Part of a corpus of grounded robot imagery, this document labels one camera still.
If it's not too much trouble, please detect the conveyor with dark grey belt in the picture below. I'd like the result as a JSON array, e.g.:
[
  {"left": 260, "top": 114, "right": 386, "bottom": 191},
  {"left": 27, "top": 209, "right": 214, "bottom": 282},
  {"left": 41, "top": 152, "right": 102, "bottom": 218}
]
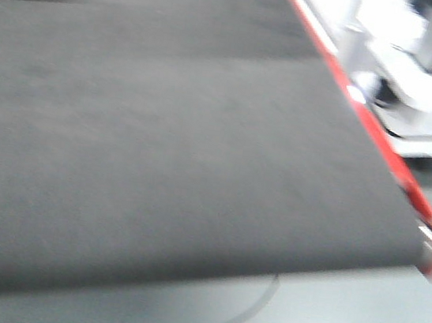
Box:
[{"left": 0, "top": 0, "right": 432, "bottom": 323}]

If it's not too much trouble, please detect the white machine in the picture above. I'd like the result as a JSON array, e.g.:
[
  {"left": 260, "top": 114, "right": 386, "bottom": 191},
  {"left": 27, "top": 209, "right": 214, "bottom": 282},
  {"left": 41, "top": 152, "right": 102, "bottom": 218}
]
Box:
[{"left": 340, "top": 0, "right": 432, "bottom": 161}]

